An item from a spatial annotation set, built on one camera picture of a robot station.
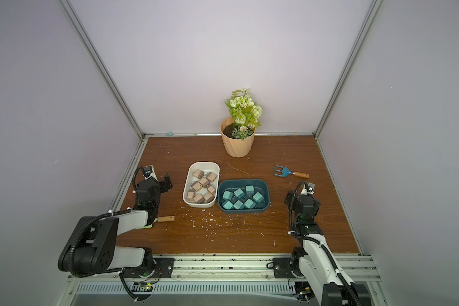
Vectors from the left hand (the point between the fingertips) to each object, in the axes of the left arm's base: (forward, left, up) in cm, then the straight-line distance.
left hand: (159, 173), depth 90 cm
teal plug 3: (-7, -33, -8) cm, 35 cm away
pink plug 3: (-2, -17, -8) cm, 19 cm away
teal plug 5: (-12, -44, -7) cm, 46 cm away
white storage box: (-7, -14, -7) cm, 17 cm away
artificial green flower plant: (+25, -42, +17) cm, 52 cm away
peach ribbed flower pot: (+17, -37, +1) cm, 41 cm away
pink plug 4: (0, -21, -7) cm, 23 cm away
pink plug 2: (+3, -24, -7) cm, 26 cm away
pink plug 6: (-9, -20, -8) cm, 23 cm away
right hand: (-8, -68, -1) cm, 68 cm away
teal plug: (-4, -45, -8) cm, 45 cm away
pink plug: (+6, -17, -8) cm, 20 cm away
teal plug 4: (-9, -49, -8) cm, 50 cm away
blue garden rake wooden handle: (+6, -73, -9) cm, 74 cm away
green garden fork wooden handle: (-19, -5, -10) cm, 22 cm away
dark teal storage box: (-12, -38, -8) cm, 40 cm away
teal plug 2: (-6, -39, -8) cm, 40 cm away
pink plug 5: (-5, -25, -7) cm, 26 cm away
